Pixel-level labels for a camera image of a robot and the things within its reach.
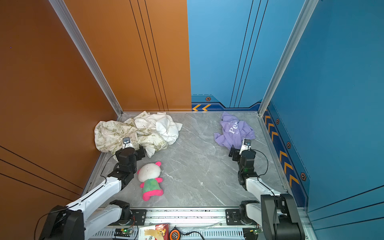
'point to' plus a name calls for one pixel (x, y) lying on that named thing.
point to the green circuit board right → (256, 231)
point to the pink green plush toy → (149, 173)
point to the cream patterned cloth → (108, 136)
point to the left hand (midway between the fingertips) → (131, 145)
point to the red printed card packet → (163, 229)
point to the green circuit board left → (126, 231)
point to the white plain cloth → (162, 124)
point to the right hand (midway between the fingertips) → (239, 146)
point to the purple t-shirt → (234, 131)
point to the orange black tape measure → (174, 234)
